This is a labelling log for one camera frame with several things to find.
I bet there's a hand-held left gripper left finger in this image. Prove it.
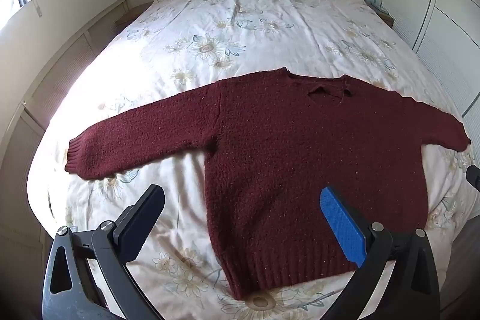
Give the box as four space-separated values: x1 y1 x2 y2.
42 184 166 320

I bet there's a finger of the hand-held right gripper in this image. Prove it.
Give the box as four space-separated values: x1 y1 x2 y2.
465 164 480 193

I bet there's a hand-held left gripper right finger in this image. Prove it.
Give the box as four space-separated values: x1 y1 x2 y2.
319 187 441 320

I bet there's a dark red knit sweater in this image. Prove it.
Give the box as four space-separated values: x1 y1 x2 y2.
64 67 472 300

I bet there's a wooden nightstand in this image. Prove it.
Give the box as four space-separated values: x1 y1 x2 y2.
365 1 395 29

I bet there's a floral white bedspread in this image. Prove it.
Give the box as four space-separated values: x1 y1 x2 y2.
26 0 480 320

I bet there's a slatted beige wall cabinet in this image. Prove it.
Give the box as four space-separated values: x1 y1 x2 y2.
0 0 130 320

